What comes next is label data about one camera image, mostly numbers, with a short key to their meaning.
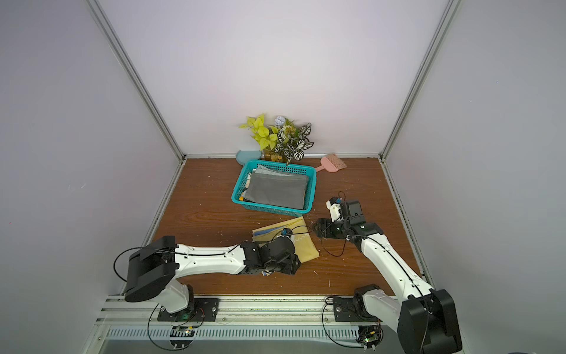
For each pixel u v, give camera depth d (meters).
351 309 0.72
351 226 0.62
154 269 0.43
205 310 0.73
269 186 1.01
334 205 0.76
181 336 0.72
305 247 0.87
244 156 1.21
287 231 0.75
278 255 0.62
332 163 1.17
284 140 0.95
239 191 0.96
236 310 0.76
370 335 0.70
